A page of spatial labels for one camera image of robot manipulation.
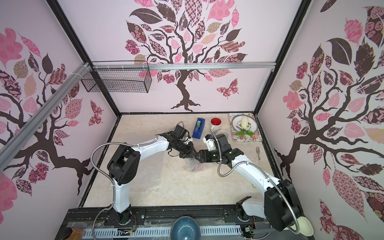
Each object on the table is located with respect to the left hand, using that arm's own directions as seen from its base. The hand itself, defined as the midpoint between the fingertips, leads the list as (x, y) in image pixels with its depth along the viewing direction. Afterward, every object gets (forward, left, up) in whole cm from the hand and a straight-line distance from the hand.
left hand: (198, 157), depth 86 cm
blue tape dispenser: (+24, -1, -3) cm, 24 cm away
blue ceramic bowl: (-34, +7, -7) cm, 35 cm away
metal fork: (+8, -40, -8) cm, 42 cm away
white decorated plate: (+30, -42, -7) cm, 52 cm away
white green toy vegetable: (+31, -35, -4) cm, 47 cm away
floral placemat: (+19, -27, -7) cm, 34 cm away
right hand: (-1, -1, +5) cm, 5 cm away
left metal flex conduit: (-21, +33, +26) cm, 47 cm away
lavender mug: (-1, -11, +23) cm, 26 cm away
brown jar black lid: (-36, +55, 0) cm, 66 cm away
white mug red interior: (+30, -13, -3) cm, 33 cm away
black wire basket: (+45, +43, +26) cm, 67 cm away
